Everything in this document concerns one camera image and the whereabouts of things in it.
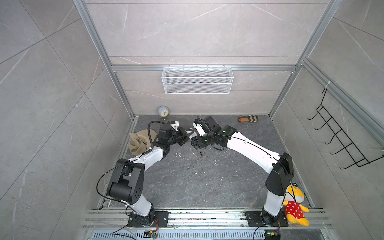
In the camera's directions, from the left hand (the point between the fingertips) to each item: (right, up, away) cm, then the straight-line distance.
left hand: (194, 128), depth 84 cm
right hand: (+1, -7, -1) cm, 7 cm away
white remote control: (0, -3, -1) cm, 3 cm away
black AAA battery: (+4, -16, +15) cm, 22 cm away
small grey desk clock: (-25, +13, +30) cm, 41 cm away
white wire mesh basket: (+2, +33, +17) cm, 37 cm away
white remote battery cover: (-12, -18, +14) cm, 26 cm away
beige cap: (-37, -9, +15) cm, 41 cm away
